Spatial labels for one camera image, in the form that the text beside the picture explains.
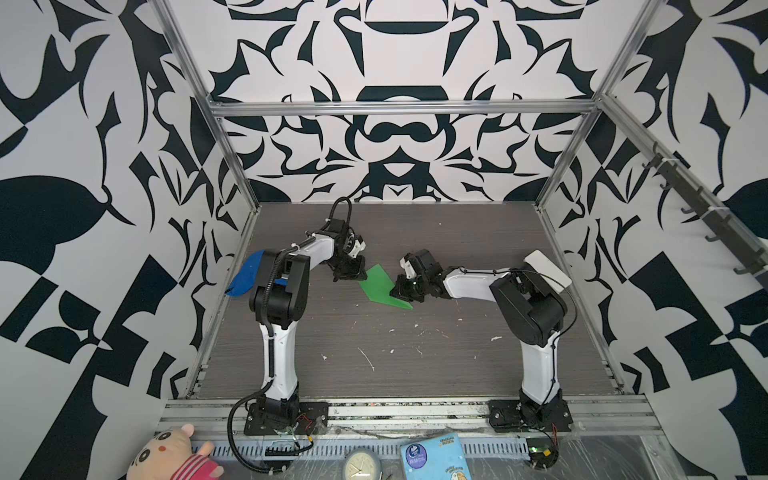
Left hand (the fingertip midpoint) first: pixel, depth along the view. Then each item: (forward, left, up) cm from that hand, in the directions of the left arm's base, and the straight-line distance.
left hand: (364, 271), depth 99 cm
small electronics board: (-49, -42, -2) cm, 65 cm away
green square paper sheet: (-4, -5, -2) cm, 6 cm away
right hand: (-7, -8, 0) cm, 11 cm away
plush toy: (-48, +39, +7) cm, 62 cm away
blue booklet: (-50, -17, +5) cm, 53 cm away
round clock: (-50, 0, +4) cm, 51 cm away
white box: (-3, -56, +6) cm, 57 cm away
